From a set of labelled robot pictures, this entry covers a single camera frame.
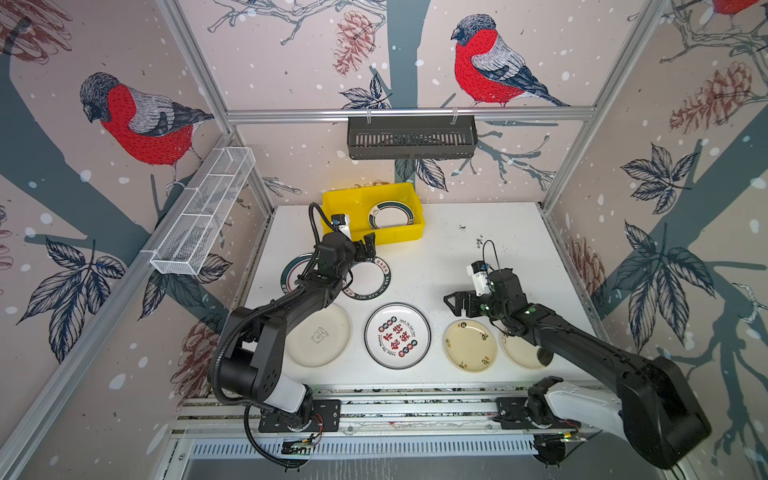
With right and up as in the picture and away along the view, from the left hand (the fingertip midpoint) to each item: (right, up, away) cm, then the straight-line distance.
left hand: (361, 233), depth 87 cm
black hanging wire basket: (+17, +34, +17) cm, 42 cm away
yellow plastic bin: (-4, +12, +31) cm, 33 cm away
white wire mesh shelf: (-42, +7, -8) cm, 43 cm away
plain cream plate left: (-12, -31, 0) cm, 34 cm away
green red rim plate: (+9, +8, +31) cm, 33 cm away
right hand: (+28, -19, -2) cm, 34 cm away
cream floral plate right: (+45, -33, -6) cm, 56 cm away
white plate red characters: (+11, -31, 0) cm, 33 cm away
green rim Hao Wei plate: (+2, -16, +12) cm, 20 cm away
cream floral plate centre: (+33, -33, -1) cm, 46 cm away
